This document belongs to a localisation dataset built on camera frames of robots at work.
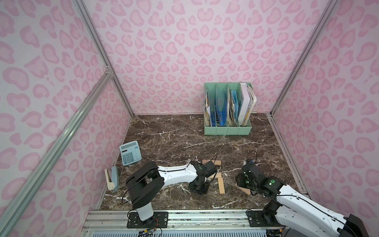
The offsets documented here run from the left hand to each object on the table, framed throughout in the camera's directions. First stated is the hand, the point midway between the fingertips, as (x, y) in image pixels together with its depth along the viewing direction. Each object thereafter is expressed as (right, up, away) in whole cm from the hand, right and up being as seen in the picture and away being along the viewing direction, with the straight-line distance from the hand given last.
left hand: (204, 192), depth 81 cm
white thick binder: (+28, +51, +14) cm, 59 cm away
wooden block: (+8, +14, +12) cm, 20 cm away
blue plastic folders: (+14, +43, +32) cm, 55 cm away
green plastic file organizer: (+16, +48, +14) cm, 53 cm away
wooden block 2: (+9, +8, +7) cm, 14 cm away
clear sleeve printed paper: (+3, +45, +9) cm, 46 cm away
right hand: (+18, +7, +1) cm, 20 cm away
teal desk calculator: (-47, +19, +14) cm, 53 cm away
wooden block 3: (+10, +2, +2) cm, 11 cm away
